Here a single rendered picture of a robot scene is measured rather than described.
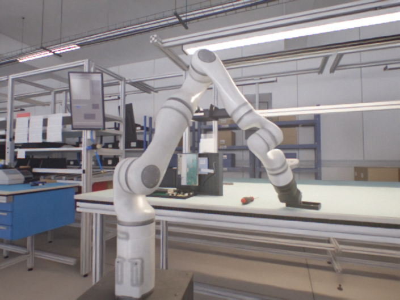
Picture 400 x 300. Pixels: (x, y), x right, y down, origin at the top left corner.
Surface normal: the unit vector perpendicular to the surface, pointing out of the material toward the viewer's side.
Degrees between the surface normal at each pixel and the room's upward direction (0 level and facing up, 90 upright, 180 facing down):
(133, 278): 90
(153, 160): 81
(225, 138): 90
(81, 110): 101
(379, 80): 90
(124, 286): 90
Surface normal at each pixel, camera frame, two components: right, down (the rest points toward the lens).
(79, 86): 0.07, 0.15
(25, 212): 0.94, -0.01
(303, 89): -0.35, -0.04
